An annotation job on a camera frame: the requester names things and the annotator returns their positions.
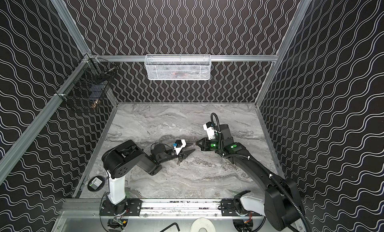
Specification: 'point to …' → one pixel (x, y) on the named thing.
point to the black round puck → (96, 183)
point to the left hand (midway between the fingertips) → (197, 148)
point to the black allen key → (168, 226)
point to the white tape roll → (202, 222)
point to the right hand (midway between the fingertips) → (197, 143)
